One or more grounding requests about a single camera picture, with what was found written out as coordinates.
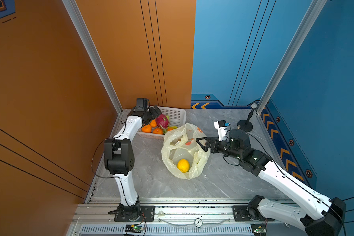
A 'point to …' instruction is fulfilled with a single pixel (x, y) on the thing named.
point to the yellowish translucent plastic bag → (182, 154)
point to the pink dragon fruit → (162, 121)
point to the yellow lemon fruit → (183, 165)
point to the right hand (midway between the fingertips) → (202, 140)
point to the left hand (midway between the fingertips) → (157, 111)
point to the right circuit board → (259, 229)
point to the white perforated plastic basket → (177, 117)
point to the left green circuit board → (133, 228)
